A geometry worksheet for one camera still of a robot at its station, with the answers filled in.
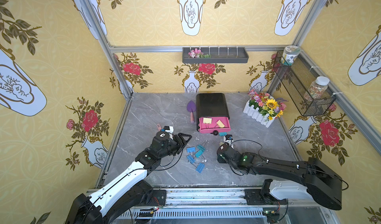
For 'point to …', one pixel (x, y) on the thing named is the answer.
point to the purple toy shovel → (191, 107)
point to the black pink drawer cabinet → (213, 114)
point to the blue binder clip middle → (190, 158)
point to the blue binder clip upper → (191, 149)
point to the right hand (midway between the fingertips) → (220, 150)
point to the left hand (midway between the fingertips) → (186, 137)
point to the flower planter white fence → (264, 108)
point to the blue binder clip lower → (200, 167)
